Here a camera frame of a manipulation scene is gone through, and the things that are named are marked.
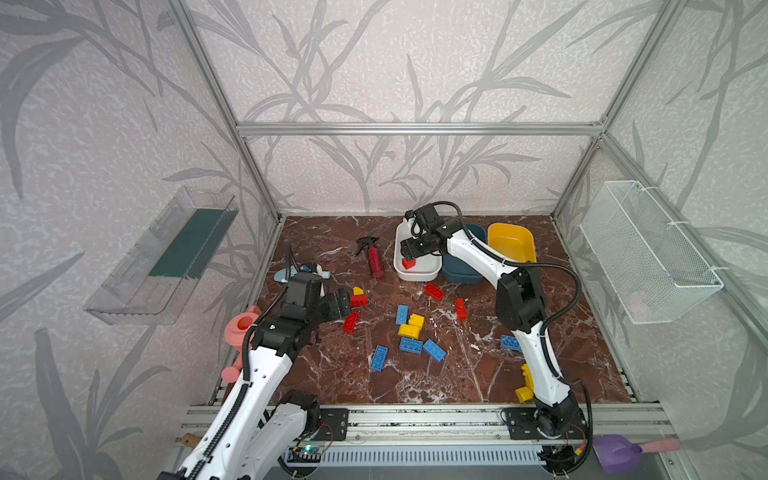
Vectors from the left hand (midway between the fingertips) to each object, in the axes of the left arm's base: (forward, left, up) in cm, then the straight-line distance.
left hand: (340, 289), depth 78 cm
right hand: (+24, -19, -9) cm, 32 cm away
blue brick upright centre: (+1, -16, -19) cm, 25 cm away
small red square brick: (+21, -18, -18) cm, 33 cm away
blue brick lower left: (-13, -10, -16) cm, 23 cm away
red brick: (+5, -3, -16) cm, 17 cm away
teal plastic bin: (+14, -34, -11) cm, 38 cm away
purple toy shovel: (-34, -68, -16) cm, 77 cm away
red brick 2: (-2, -1, -18) cm, 18 cm away
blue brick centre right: (-10, -26, -17) cm, 32 cm away
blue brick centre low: (-9, -19, -17) cm, 27 cm away
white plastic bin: (+19, -25, -18) cm, 36 cm away
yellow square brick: (-1, -21, -17) cm, 27 cm away
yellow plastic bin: (+31, -58, -18) cm, 68 cm away
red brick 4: (+3, -35, -17) cm, 39 cm away
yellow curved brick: (-4, -19, -17) cm, 26 cm away
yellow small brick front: (-22, -48, -15) cm, 55 cm away
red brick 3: (+9, -27, -18) cm, 33 cm away
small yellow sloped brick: (+9, -2, -17) cm, 19 cm away
